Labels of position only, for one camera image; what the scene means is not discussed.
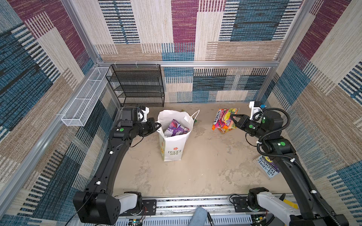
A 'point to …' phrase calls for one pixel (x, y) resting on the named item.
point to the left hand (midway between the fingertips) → (161, 122)
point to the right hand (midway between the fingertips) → (230, 118)
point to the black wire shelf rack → (137, 84)
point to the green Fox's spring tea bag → (195, 120)
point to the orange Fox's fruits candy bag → (223, 120)
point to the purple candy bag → (175, 129)
